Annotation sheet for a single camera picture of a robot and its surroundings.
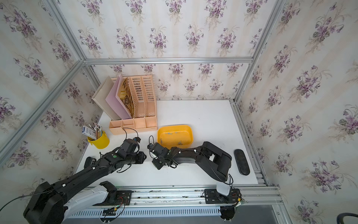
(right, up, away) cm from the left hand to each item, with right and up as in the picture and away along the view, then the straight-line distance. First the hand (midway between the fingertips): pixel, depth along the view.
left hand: (147, 158), depth 83 cm
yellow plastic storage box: (+20, +10, +15) cm, 27 cm away
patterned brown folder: (-18, +38, +14) cm, 44 cm away
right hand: (+6, -4, +4) cm, 9 cm away
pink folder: (-23, +35, +4) cm, 42 cm away
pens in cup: (-31, +16, -1) cm, 35 cm away
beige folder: (-29, +36, 0) cm, 46 cm away
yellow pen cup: (-31, +8, +5) cm, 32 cm away
